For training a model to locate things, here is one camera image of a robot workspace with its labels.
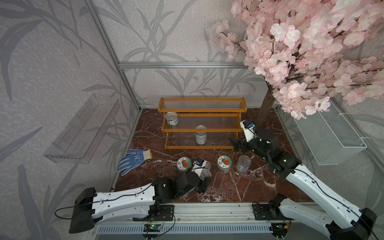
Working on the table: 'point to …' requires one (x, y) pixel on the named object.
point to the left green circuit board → (152, 228)
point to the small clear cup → (205, 172)
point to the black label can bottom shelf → (201, 137)
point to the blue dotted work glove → (135, 158)
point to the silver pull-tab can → (172, 118)
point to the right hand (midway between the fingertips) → (237, 132)
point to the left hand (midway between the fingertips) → (207, 177)
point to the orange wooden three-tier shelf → (201, 123)
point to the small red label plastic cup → (207, 165)
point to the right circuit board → (279, 229)
